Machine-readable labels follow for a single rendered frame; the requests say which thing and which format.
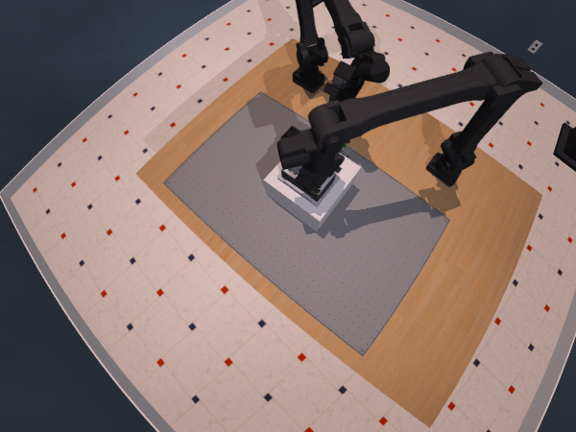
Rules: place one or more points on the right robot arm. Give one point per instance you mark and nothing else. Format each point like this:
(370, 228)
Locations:
(355, 37)

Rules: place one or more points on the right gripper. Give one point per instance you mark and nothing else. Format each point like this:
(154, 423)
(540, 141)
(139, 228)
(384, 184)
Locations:
(336, 92)

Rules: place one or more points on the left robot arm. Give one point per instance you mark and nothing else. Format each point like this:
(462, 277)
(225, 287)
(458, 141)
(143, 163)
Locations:
(511, 77)

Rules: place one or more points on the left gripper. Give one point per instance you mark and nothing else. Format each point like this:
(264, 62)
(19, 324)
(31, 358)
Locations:
(321, 173)

